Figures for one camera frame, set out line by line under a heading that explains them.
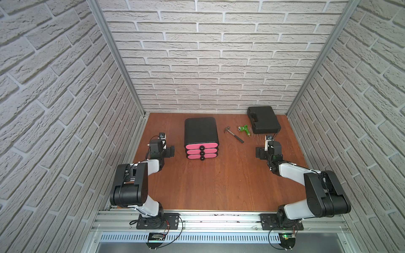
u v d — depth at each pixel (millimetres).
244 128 1078
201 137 874
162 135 838
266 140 834
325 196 443
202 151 870
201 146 832
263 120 1109
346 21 724
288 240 708
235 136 1065
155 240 709
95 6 694
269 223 725
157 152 729
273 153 720
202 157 920
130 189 459
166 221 725
